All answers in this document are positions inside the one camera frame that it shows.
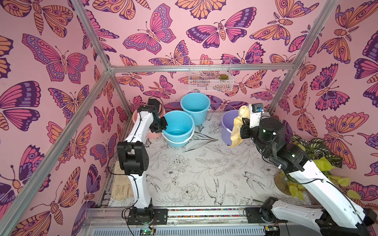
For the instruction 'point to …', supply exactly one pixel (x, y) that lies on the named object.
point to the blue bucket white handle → (180, 130)
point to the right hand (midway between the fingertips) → (246, 116)
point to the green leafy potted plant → (321, 154)
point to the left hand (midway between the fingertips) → (167, 127)
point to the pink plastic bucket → (161, 112)
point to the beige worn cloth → (121, 189)
